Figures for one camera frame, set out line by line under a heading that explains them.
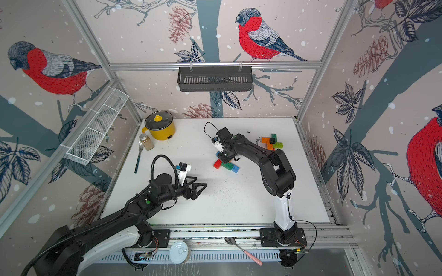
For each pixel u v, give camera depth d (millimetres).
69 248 403
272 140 1037
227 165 939
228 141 712
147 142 1001
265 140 1061
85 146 806
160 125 1041
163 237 739
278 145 1029
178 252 660
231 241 746
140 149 1063
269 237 728
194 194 698
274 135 1069
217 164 946
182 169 701
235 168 951
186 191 686
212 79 1065
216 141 876
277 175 519
